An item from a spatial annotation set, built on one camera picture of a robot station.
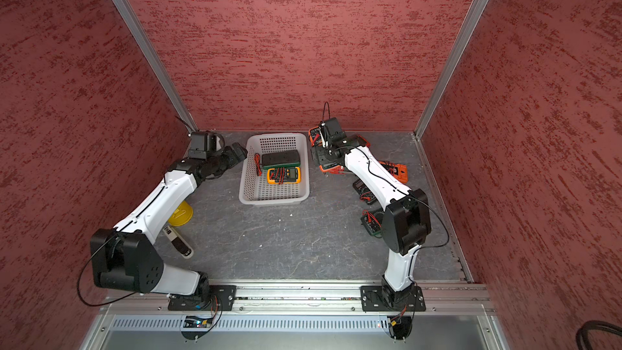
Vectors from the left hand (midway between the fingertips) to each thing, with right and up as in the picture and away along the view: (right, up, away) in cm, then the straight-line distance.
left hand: (238, 161), depth 86 cm
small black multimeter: (+48, -13, +10) cm, 51 cm away
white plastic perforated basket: (+2, -13, +14) cm, 19 cm away
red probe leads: (+2, 0, +18) cm, 19 cm away
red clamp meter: (+36, -3, -1) cm, 36 cm away
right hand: (+32, +1, +3) cm, 32 cm away
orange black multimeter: (+28, +9, 0) cm, 30 cm away
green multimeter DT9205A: (+50, -23, +2) cm, 55 cm away
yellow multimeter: (+13, -7, +12) cm, 19 cm away
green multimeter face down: (+13, 0, +21) cm, 25 cm away
